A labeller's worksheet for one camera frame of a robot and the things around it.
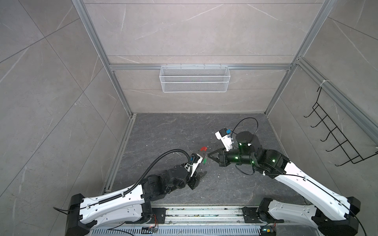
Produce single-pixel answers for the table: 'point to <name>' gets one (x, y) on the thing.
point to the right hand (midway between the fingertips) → (208, 154)
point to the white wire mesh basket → (194, 78)
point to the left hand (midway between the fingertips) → (203, 167)
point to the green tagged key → (204, 161)
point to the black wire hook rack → (353, 156)
